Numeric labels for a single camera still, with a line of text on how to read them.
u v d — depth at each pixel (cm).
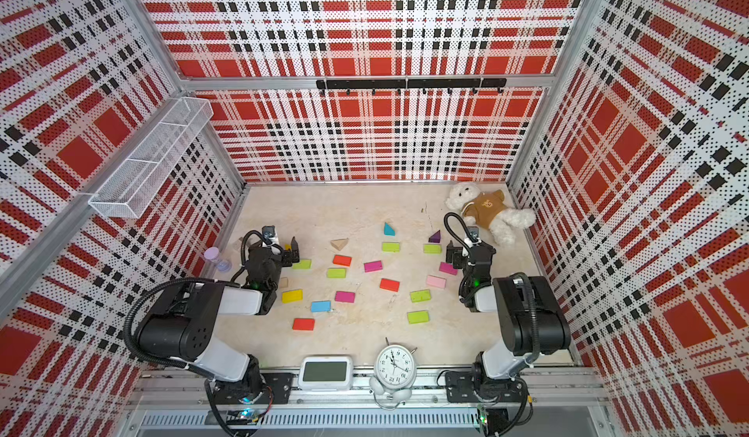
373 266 96
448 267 92
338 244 100
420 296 89
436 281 94
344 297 91
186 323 46
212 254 90
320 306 88
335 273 96
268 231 80
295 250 88
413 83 90
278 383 75
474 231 80
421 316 87
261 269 70
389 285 93
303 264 96
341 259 99
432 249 102
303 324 87
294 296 90
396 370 73
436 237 101
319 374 74
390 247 102
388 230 105
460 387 73
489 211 102
